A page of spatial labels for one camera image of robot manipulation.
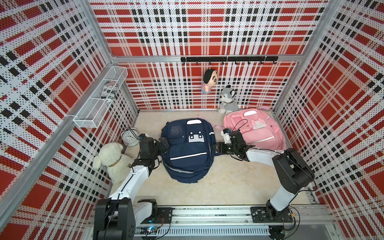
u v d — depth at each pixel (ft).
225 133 2.81
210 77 2.97
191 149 3.15
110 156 2.47
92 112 2.98
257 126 3.43
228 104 3.63
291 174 1.53
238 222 2.40
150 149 2.12
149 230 2.28
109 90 2.46
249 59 2.91
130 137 3.26
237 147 2.42
